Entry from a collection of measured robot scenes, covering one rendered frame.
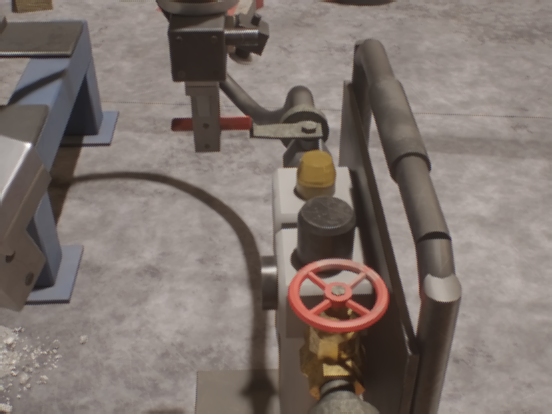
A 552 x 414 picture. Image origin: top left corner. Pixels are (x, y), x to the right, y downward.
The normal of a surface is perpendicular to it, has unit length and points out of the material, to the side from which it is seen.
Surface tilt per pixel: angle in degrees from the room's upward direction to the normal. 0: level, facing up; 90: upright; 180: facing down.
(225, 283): 0
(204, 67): 90
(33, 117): 0
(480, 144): 0
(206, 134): 90
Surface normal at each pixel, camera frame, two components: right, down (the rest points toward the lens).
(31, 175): 0.96, 0.26
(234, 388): 0.00, -0.79
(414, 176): -0.26, -0.75
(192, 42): 0.04, 0.62
